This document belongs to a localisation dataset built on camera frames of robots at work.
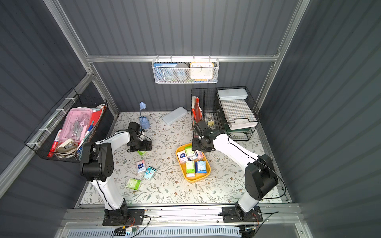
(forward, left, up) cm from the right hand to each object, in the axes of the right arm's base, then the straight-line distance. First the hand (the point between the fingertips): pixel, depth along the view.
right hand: (199, 145), depth 86 cm
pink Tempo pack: (-2, 0, -6) cm, 7 cm away
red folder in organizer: (+33, +2, -2) cm, 33 cm away
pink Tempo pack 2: (-13, +5, -10) cm, 18 cm away
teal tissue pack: (-12, +30, -11) cm, 34 cm away
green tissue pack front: (-19, +37, -10) cm, 43 cm away
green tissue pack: (-10, +5, -7) cm, 13 cm away
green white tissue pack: (-1, +6, -8) cm, 10 cm away
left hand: (+5, +36, -11) cm, 38 cm away
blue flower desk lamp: (+23, +40, -5) cm, 46 cm away
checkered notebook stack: (+19, -24, +7) cm, 32 cm away
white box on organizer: (+36, -23, +9) cm, 44 cm away
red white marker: (-12, +65, +19) cm, 69 cm away
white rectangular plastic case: (+35, +19, -11) cm, 41 cm away
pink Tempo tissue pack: (-8, +36, -10) cm, 38 cm away
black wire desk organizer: (+38, -11, -13) cm, 41 cm away
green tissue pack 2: (0, +37, -10) cm, 38 cm away
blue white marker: (-12, +54, +18) cm, 58 cm away
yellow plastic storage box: (-14, +1, -11) cm, 18 cm away
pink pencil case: (-1, +62, +18) cm, 64 cm away
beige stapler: (-13, +58, +18) cm, 63 cm away
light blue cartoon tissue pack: (-10, -1, -7) cm, 12 cm away
